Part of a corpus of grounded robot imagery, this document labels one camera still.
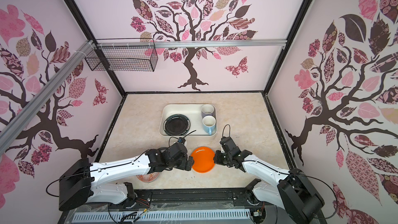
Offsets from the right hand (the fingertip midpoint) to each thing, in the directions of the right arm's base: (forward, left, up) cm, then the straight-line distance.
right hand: (213, 156), depth 85 cm
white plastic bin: (+36, +13, -5) cm, 39 cm away
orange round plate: (-2, +6, +1) cm, 6 cm away
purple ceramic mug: (+33, +2, +1) cm, 33 cm away
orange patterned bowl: (-11, +34, +3) cm, 36 cm away
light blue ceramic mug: (+18, +2, +6) cm, 19 cm away
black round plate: (+21, +23, +1) cm, 31 cm away
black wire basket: (+54, +48, +32) cm, 79 cm away
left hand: (-5, +15, +3) cm, 16 cm away
